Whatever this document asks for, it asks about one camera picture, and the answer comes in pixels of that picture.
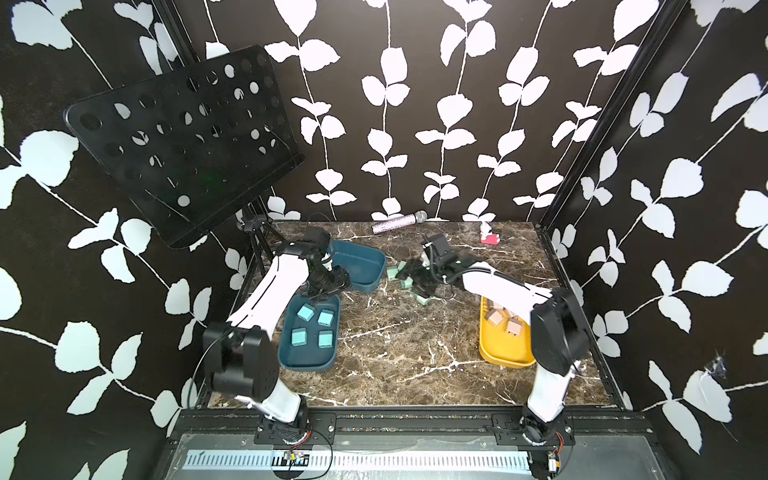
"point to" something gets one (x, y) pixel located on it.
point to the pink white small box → (493, 239)
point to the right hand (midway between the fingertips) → (395, 277)
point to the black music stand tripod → (254, 219)
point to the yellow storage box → (501, 348)
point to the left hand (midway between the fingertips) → (345, 287)
